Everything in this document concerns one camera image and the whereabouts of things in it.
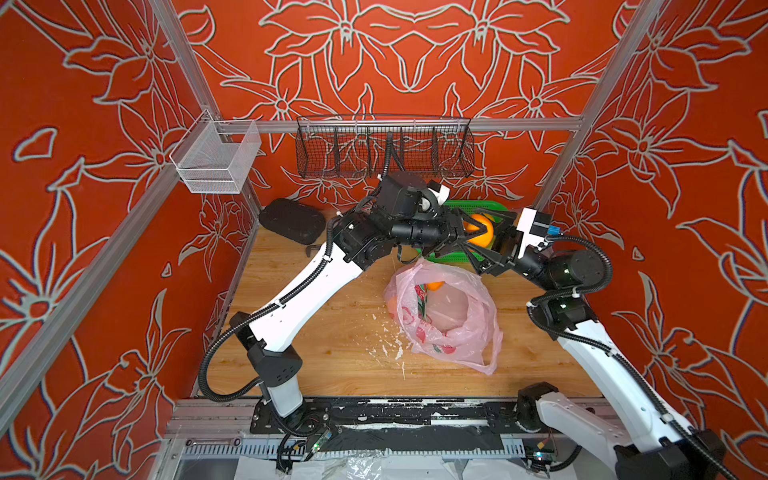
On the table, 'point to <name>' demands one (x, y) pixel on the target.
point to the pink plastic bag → (446, 314)
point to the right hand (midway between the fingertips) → (465, 230)
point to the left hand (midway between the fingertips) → (482, 231)
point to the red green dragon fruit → (422, 296)
